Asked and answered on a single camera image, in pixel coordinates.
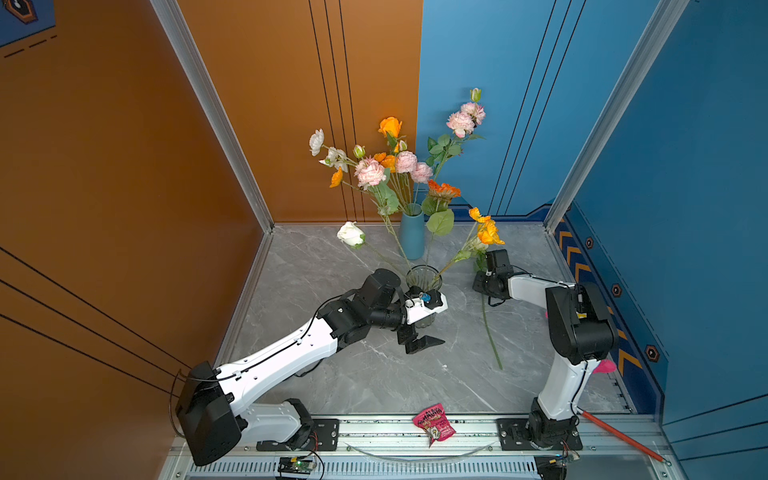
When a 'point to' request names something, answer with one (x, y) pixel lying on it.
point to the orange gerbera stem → (436, 206)
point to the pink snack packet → (436, 424)
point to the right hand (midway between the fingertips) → (477, 283)
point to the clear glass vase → (428, 278)
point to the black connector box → (551, 467)
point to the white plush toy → (605, 366)
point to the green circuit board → (296, 465)
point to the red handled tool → (623, 436)
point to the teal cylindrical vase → (413, 231)
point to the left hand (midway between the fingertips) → (438, 317)
